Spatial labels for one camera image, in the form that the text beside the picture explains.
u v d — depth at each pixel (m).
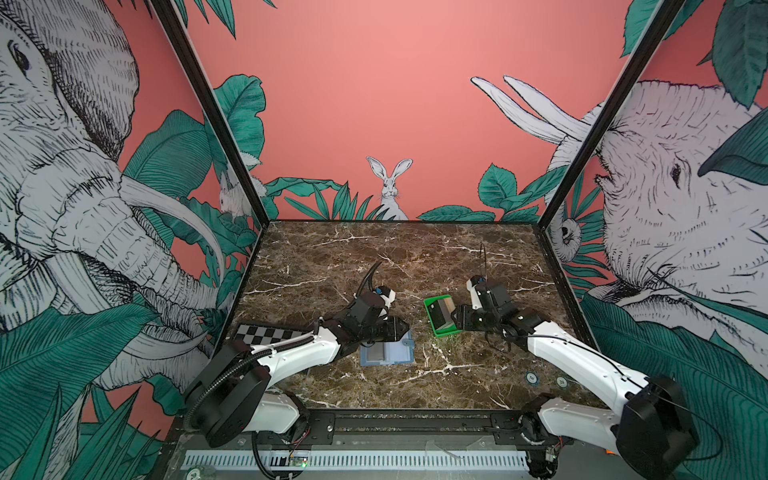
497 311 0.64
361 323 0.65
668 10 0.69
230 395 0.42
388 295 0.79
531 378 0.82
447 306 0.92
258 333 0.86
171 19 0.70
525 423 0.66
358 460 0.70
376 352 0.85
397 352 0.86
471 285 0.78
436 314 0.91
